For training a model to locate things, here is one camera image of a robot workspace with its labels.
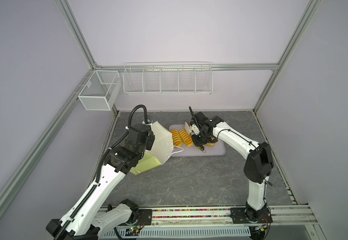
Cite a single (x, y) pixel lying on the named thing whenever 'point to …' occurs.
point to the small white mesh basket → (101, 90)
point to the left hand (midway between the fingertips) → (144, 134)
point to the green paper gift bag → (162, 150)
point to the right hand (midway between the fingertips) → (197, 143)
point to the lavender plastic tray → (177, 127)
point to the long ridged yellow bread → (177, 139)
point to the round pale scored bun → (210, 144)
